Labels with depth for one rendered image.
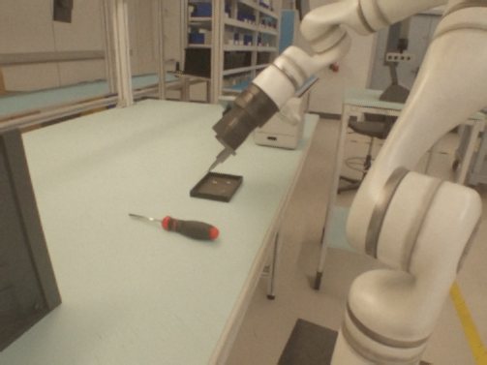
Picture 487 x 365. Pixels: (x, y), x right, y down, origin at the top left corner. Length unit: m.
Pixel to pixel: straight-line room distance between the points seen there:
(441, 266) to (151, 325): 0.29
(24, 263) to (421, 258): 0.38
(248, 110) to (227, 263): 0.28
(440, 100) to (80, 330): 0.43
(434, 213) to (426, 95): 0.12
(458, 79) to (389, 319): 0.24
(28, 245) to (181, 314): 0.18
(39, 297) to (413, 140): 0.42
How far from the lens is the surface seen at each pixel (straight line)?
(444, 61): 0.37
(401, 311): 0.34
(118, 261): 0.48
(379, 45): 6.72
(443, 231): 0.29
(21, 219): 0.37
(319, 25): 0.64
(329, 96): 6.67
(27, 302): 0.42
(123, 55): 1.58
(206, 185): 0.68
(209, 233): 0.49
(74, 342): 0.39
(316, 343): 0.57
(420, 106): 0.35
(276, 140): 0.95
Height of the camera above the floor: 1.28
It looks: 23 degrees down
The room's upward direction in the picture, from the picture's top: 3 degrees clockwise
